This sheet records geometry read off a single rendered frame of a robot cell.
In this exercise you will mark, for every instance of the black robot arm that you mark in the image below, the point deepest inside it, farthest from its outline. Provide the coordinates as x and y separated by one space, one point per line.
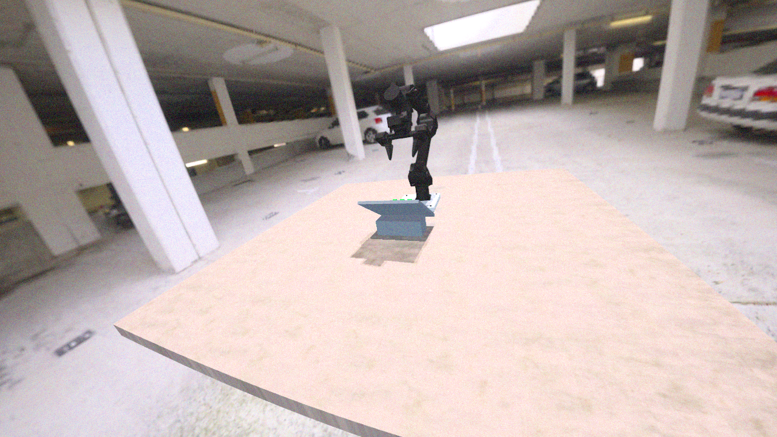
404 99

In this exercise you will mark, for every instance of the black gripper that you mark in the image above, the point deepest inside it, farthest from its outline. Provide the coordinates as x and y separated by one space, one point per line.
420 134

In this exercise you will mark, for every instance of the light blue switch panel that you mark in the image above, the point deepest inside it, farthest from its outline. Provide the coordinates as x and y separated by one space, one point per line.
399 217

